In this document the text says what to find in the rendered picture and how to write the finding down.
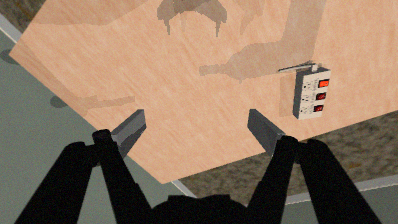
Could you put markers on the white power strip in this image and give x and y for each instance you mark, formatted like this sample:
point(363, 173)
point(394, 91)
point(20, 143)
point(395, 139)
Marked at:
point(310, 91)

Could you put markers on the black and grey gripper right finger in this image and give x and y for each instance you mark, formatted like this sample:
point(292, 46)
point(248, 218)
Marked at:
point(335, 198)

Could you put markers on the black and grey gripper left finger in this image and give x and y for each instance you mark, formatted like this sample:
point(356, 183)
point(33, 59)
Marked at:
point(59, 197)

